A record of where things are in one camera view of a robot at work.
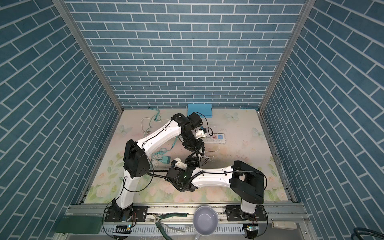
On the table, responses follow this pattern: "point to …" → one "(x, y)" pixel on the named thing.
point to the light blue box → (204, 110)
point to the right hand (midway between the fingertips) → (199, 156)
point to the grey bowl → (205, 220)
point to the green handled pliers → (157, 219)
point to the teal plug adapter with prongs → (165, 159)
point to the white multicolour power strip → (215, 138)
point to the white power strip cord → (152, 119)
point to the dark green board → (79, 224)
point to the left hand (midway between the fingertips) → (203, 154)
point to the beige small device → (284, 225)
